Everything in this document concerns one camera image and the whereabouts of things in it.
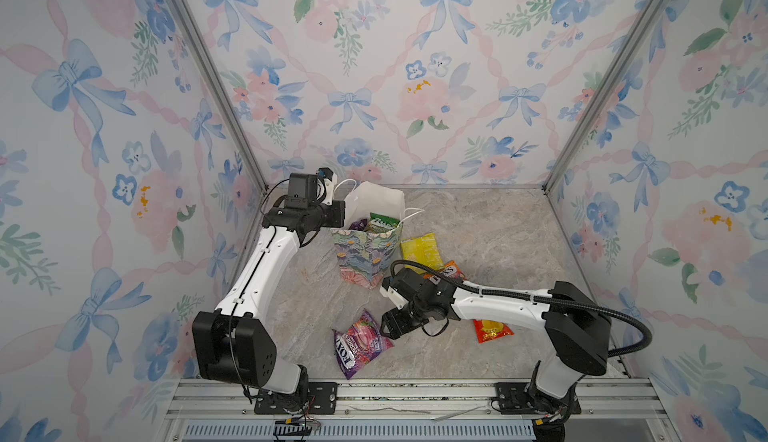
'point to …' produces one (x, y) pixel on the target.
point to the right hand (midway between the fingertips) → (386, 327)
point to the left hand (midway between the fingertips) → (344, 207)
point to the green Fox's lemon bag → (380, 223)
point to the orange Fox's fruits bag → (450, 269)
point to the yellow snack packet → (423, 250)
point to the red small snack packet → (491, 329)
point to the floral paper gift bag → (365, 257)
